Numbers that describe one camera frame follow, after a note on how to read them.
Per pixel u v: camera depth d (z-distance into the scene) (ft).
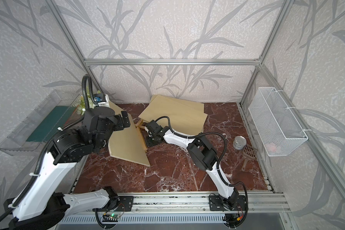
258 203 2.48
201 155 1.78
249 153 2.93
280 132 1.98
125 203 2.42
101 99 1.53
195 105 3.89
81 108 2.64
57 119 2.19
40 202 1.21
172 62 5.72
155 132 2.42
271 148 2.35
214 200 2.42
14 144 1.87
